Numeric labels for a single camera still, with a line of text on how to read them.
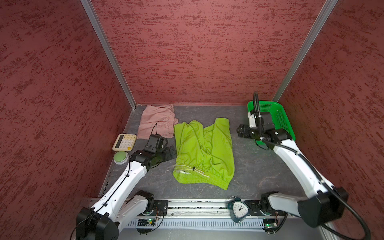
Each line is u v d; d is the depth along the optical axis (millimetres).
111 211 399
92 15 737
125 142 972
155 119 1084
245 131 696
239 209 708
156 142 609
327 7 711
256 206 740
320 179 410
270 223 712
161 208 747
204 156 897
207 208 760
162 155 699
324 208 382
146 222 711
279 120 1089
